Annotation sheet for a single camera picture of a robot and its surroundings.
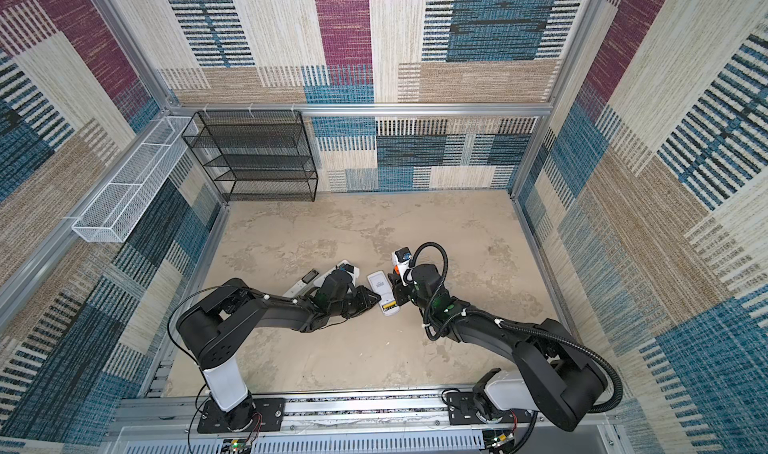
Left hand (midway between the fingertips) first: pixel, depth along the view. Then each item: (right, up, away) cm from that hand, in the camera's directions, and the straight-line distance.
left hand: (383, 296), depth 90 cm
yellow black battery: (+2, -3, +1) cm, 3 cm away
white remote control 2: (-13, +8, +9) cm, 18 cm away
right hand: (+3, +6, -3) cm, 8 cm away
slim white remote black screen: (-25, +3, +4) cm, 25 cm away
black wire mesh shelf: (-47, +47, +22) cm, 70 cm away
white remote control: (0, 0, +2) cm, 2 cm away
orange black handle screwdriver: (+4, +10, -14) cm, 17 cm away
